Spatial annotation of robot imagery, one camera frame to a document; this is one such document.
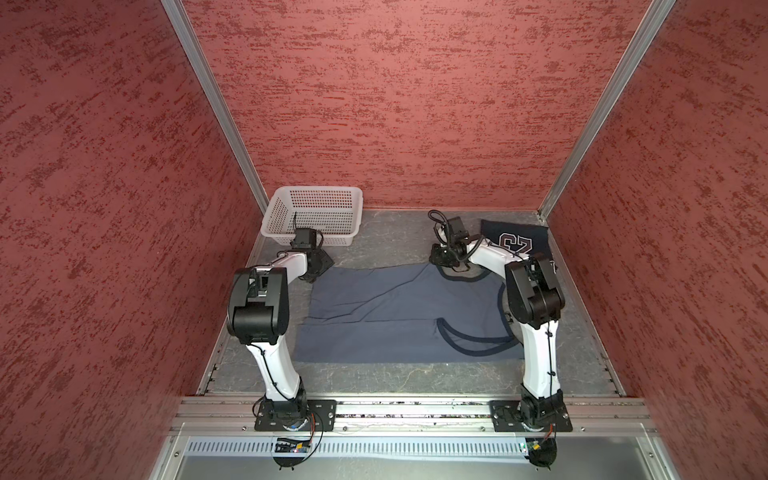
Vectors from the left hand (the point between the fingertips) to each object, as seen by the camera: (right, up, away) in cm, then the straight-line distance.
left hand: (326, 269), depth 101 cm
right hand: (+37, +2, +2) cm, 37 cm away
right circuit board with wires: (+60, -42, -30) cm, 79 cm away
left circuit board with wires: (-2, -43, -29) cm, 52 cm away
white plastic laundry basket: (+1, +21, +9) cm, 23 cm away
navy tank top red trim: (+72, +11, +6) cm, 73 cm away
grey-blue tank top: (+26, -13, -9) cm, 31 cm away
